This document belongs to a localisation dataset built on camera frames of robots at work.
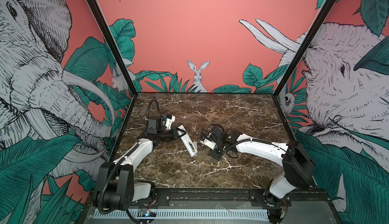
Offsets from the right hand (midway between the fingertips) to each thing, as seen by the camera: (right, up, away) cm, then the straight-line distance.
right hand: (210, 151), depth 83 cm
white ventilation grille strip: (-11, -26, -13) cm, 31 cm away
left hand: (-14, +12, -1) cm, 18 cm away
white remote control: (-12, +6, -1) cm, 14 cm away
